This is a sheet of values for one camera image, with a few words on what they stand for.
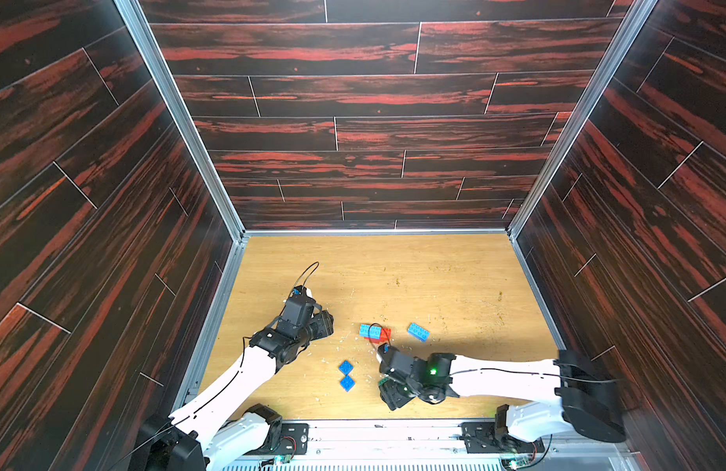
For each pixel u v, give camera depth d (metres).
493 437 0.65
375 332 0.88
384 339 0.90
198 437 0.40
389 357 0.62
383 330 0.94
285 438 0.72
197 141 0.91
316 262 0.66
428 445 0.72
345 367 0.84
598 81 0.77
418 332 0.91
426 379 0.61
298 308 0.61
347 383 0.82
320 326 0.73
